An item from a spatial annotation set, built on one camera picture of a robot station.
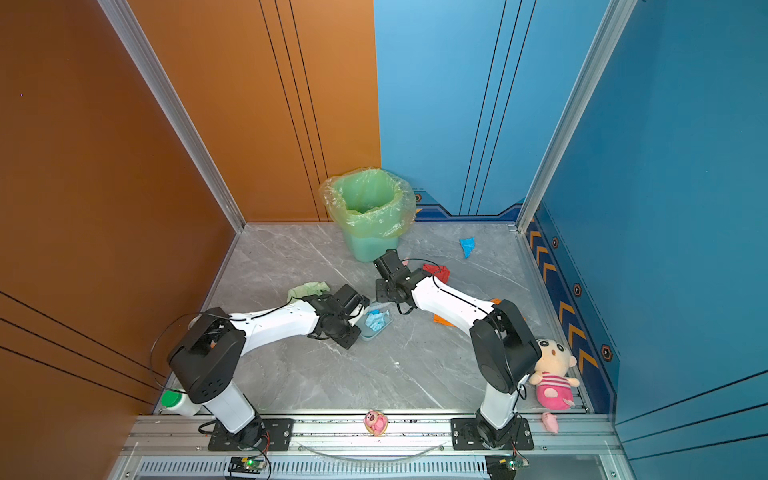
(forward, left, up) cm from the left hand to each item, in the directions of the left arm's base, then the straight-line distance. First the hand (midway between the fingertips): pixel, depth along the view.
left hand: (353, 334), depth 90 cm
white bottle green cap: (-21, +39, +8) cm, 45 cm away
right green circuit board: (-32, -39, -1) cm, 50 cm away
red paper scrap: (+24, -29, 0) cm, 38 cm away
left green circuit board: (-32, +21, -1) cm, 38 cm away
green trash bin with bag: (+29, -6, +25) cm, 39 cm away
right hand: (+10, -9, +8) cm, 16 cm away
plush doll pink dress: (-17, -52, +8) cm, 55 cm away
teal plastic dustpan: (0, -4, +2) cm, 4 cm away
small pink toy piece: (-23, -52, +1) cm, 57 cm away
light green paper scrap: (+15, +17, +1) cm, 23 cm away
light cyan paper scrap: (+4, -7, +1) cm, 8 cm away
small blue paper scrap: (+7, -6, +1) cm, 9 cm away
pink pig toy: (-24, -8, +2) cm, 25 cm away
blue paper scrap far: (+36, -40, 0) cm, 54 cm away
